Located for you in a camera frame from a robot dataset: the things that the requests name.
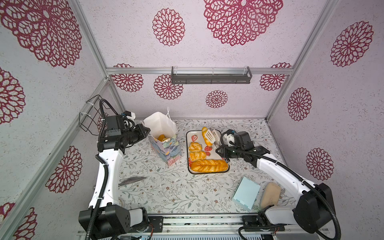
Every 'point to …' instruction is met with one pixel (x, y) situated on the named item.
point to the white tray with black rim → (195, 135)
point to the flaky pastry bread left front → (196, 155)
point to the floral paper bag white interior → (169, 150)
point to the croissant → (161, 137)
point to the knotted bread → (195, 147)
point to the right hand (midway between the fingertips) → (218, 148)
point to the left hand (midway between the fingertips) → (149, 132)
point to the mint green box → (245, 192)
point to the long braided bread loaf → (209, 165)
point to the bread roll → (204, 130)
